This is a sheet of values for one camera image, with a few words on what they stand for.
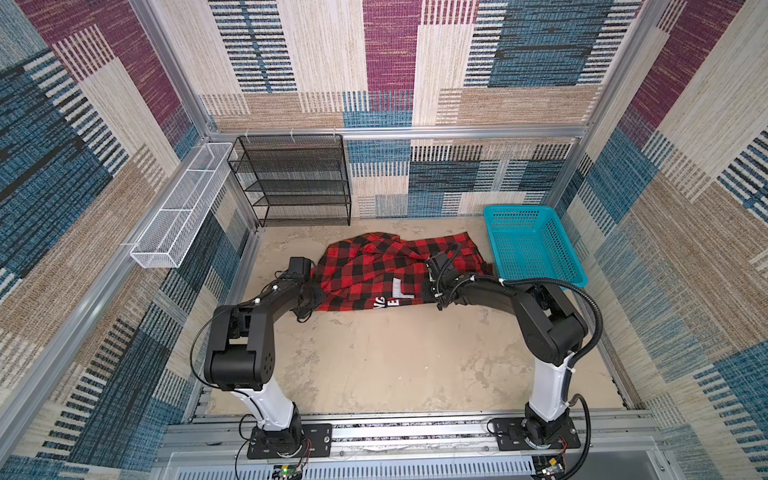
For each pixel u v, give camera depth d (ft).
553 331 1.70
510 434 2.43
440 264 2.58
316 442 2.40
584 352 1.67
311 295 2.79
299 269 2.59
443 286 2.51
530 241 3.74
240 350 1.56
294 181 3.65
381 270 3.48
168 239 2.34
